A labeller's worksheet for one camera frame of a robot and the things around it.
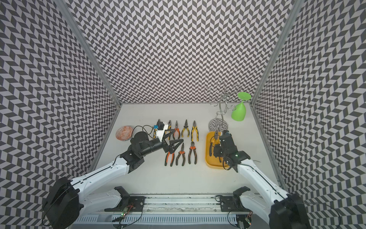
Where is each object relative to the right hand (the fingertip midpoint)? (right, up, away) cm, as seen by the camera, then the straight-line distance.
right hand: (217, 150), depth 84 cm
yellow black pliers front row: (-2, +4, 0) cm, 5 cm away
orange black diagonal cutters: (-15, 0, +8) cm, 17 cm away
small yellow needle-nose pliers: (-20, +12, +20) cm, 31 cm away
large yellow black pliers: (-13, +12, +18) cm, 25 cm away
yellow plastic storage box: (-2, +5, +9) cm, 11 cm away
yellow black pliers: (-32, +13, -20) cm, 40 cm away
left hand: (-22, +10, -12) cm, 27 cm away
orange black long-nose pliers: (-22, -3, +6) cm, 23 cm away
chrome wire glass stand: (+4, +14, +17) cm, 23 cm away
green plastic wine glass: (+12, +23, -2) cm, 26 cm away
